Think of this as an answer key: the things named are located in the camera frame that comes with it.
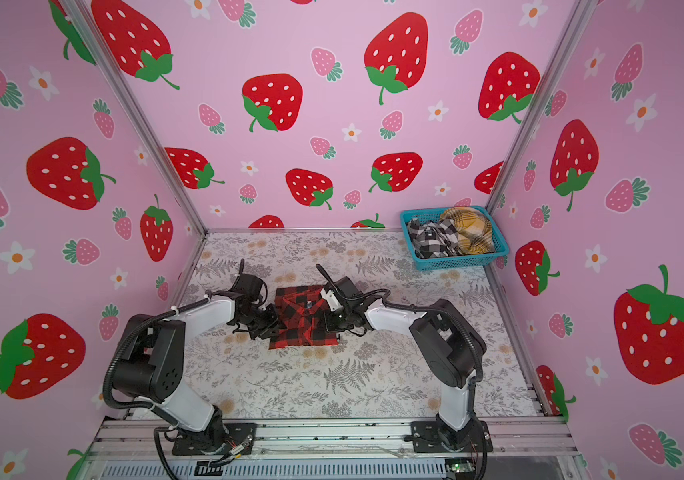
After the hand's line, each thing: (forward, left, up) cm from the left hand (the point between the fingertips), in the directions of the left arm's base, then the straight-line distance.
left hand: (286, 326), depth 92 cm
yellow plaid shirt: (+35, -65, +9) cm, 74 cm away
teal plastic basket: (+45, -52, +7) cm, 69 cm away
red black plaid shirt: (+2, -5, +2) cm, 6 cm away
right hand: (-1, -10, +3) cm, 11 cm away
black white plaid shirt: (+30, -50, +9) cm, 59 cm away
